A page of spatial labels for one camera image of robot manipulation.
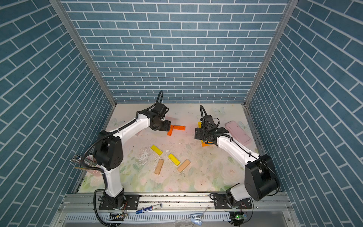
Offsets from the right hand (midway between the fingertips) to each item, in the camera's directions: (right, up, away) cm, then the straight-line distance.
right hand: (201, 134), depth 88 cm
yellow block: (+1, +5, +19) cm, 20 cm away
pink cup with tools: (-64, -14, -10) cm, 66 cm away
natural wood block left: (-26, -20, -3) cm, 33 cm away
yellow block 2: (-29, -12, +6) cm, 32 cm away
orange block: (-15, +3, +17) cm, 23 cm away
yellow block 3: (-17, -16, +1) cm, 24 cm away
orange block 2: (-22, -1, +14) cm, 26 cm away
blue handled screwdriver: (-29, -36, -17) cm, 49 cm away
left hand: (-21, +3, +5) cm, 21 cm away
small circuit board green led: (+17, -40, -17) cm, 47 cm away
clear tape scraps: (-4, -39, -20) cm, 44 cm away
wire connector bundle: (-44, -41, -16) cm, 62 cm away
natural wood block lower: (-11, -20, -1) cm, 23 cm away
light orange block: (+3, -9, +8) cm, 12 cm away
